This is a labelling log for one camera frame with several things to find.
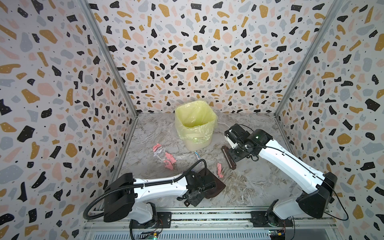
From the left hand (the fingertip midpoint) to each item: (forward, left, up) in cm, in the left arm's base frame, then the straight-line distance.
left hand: (196, 198), depth 75 cm
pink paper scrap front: (+16, -14, -5) cm, 22 cm away
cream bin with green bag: (+49, +1, +4) cm, 49 cm away
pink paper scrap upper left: (+26, +16, -5) cm, 31 cm away
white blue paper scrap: (+27, 0, -6) cm, 28 cm away
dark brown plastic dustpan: (0, -6, +18) cm, 19 cm away
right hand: (+17, -18, +15) cm, 29 cm away
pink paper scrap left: (+21, +17, -5) cm, 28 cm away
